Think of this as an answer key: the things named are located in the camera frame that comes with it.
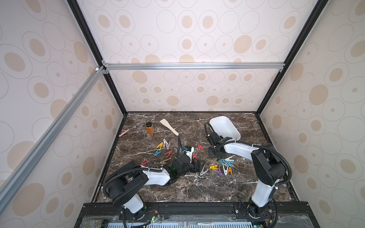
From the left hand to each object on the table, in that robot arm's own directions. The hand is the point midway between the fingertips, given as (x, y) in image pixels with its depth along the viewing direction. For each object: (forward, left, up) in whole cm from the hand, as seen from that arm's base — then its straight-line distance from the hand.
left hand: (205, 163), depth 83 cm
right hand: (+11, -11, -8) cm, 18 cm away
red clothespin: (+10, +22, -7) cm, 26 cm away
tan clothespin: (+4, +25, -8) cm, 27 cm away
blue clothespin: (+10, +31, -8) cm, 33 cm away
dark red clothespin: (+3, +38, -9) cm, 39 cm away
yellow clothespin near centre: (+1, -7, -8) cm, 11 cm away
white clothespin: (+17, +24, -8) cm, 30 cm away
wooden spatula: (+38, +29, -9) cm, 49 cm away
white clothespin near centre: (-3, +1, -8) cm, 9 cm away
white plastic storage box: (+33, -19, -7) cm, 39 cm away
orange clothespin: (-1, -16, -7) cm, 18 cm away
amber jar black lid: (+26, +37, -1) cm, 45 cm away
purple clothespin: (-2, -10, -8) cm, 13 cm away
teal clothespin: (+4, -17, -8) cm, 19 cm away
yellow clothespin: (+16, +29, -8) cm, 34 cm away
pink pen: (+27, +58, -8) cm, 64 cm away
